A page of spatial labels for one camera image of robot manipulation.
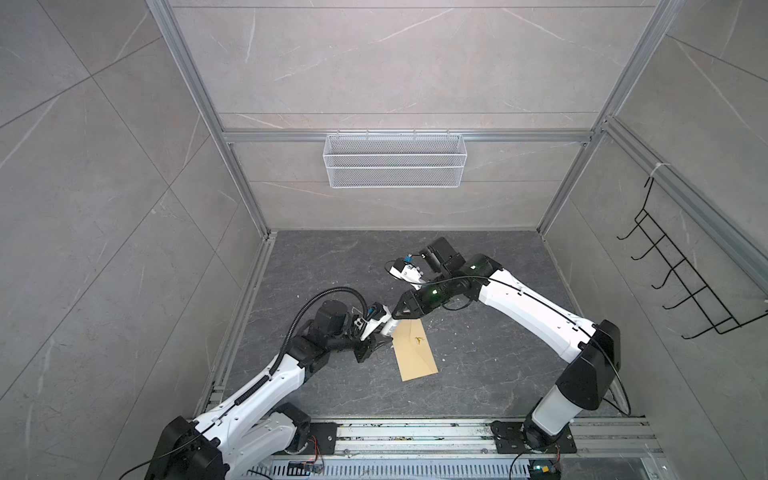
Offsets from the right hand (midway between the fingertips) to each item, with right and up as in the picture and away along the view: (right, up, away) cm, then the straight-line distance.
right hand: (397, 313), depth 73 cm
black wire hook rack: (+65, +7, -10) cm, 66 cm away
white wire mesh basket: (0, +47, +28) cm, 55 cm away
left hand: (-2, -4, +4) cm, 6 cm away
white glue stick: (-2, -3, -1) cm, 4 cm away
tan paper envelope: (+5, -14, +16) cm, 22 cm away
